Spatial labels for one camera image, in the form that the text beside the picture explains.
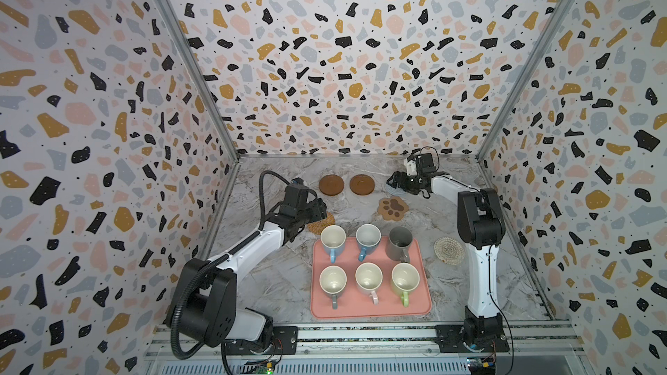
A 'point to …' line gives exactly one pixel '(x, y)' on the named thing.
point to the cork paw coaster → (392, 208)
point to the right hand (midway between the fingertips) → (395, 182)
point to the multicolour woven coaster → (449, 251)
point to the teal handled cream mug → (333, 279)
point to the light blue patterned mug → (368, 237)
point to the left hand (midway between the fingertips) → (322, 206)
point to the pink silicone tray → (353, 303)
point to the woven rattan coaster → (316, 227)
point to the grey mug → (399, 240)
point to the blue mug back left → (333, 240)
